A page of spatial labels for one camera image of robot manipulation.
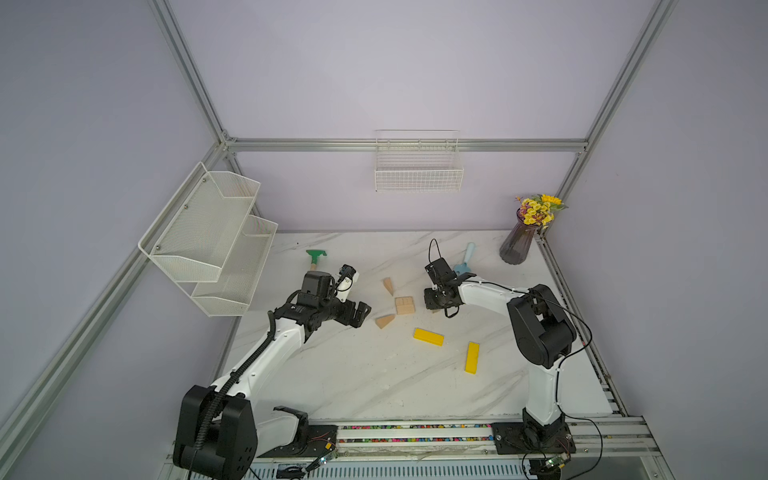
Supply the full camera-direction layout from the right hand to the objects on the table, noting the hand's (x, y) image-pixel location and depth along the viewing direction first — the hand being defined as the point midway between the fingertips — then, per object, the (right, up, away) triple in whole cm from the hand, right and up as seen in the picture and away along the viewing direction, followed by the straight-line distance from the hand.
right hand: (435, 303), depth 100 cm
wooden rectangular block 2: (-10, -2, -2) cm, 11 cm away
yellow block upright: (+9, -14, -14) cm, 22 cm away
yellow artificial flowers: (+32, +31, -8) cm, 45 cm away
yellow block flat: (-3, -10, -8) cm, 13 cm away
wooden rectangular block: (-11, +1, -2) cm, 11 cm away
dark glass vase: (+31, +20, +6) cm, 37 cm away
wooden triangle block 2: (-17, -5, -5) cm, 19 cm away
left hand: (-26, +1, -16) cm, 30 cm away
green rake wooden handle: (-44, +17, +11) cm, 48 cm away
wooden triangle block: (-16, +6, +3) cm, 18 cm away
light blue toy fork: (+12, +12, +10) cm, 20 cm away
